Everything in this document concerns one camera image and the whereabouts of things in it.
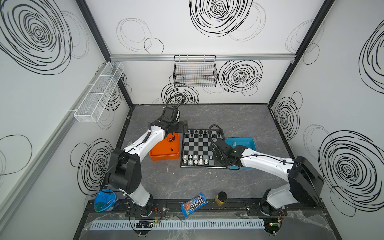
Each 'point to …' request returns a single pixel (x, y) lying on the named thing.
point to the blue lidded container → (105, 200)
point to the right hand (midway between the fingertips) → (213, 162)
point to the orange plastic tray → (165, 150)
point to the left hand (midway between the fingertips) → (181, 124)
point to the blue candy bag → (188, 207)
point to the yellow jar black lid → (221, 198)
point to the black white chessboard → (197, 150)
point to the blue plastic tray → (247, 142)
